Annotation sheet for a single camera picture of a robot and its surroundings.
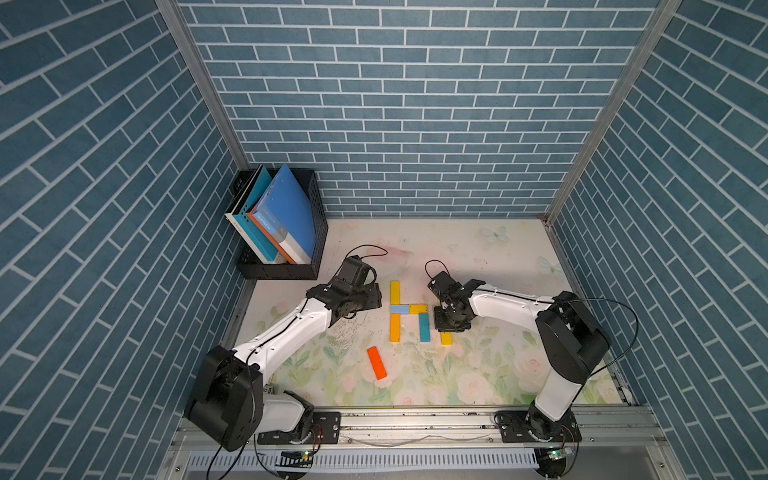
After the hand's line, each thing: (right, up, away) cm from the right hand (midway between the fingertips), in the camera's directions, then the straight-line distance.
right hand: (442, 328), depth 91 cm
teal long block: (-5, 0, 0) cm, 5 cm away
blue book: (-52, +37, +8) cm, 64 cm away
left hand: (-18, +11, -6) cm, 22 cm away
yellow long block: (-15, +10, +8) cm, 19 cm away
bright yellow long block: (+1, -2, -3) cm, 4 cm away
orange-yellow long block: (-14, 0, 0) cm, 14 cm away
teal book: (-56, +44, -2) cm, 71 cm away
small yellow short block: (-7, +5, +3) cm, 10 cm away
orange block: (-19, -8, -7) cm, 22 cm away
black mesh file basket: (-62, +18, +7) cm, 65 cm away
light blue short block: (-13, +5, +3) cm, 14 cm away
